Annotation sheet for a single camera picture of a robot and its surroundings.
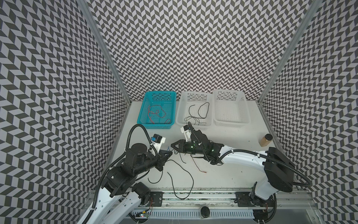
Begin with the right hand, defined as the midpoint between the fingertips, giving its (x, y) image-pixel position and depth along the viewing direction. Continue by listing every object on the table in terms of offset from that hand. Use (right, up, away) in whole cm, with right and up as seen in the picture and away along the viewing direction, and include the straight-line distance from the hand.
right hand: (171, 144), depth 74 cm
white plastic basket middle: (+16, +22, +41) cm, 49 cm away
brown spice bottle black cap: (+59, -1, +15) cm, 61 cm away
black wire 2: (+15, +11, +32) cm, 36 cm away
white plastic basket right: (+44, +20, +38) cm, 62 cm away
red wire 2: (-22, +15, +37) cm, 46 cm away
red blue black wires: (+6, -17, +10) cm, 20 cm away
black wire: (+24, +18, +35) cm, 46 cm away
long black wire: (0, -23, +5) cm, 24 cm away
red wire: (-15, +18, +36) cm, 43 cm away
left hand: (+1, -3, -9) cm, 10 cm away
